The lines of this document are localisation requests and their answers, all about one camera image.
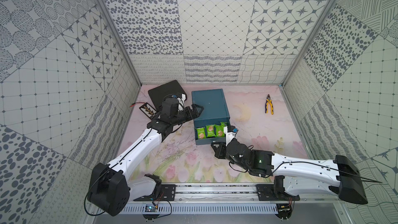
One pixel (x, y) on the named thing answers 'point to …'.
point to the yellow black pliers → (267, 101)
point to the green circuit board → (151, 208)
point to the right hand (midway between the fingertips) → (211, 146)
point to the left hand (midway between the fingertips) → (198, 107)
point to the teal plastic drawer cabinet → (215, 110)
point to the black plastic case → (157, 94)
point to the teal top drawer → (202, 123)
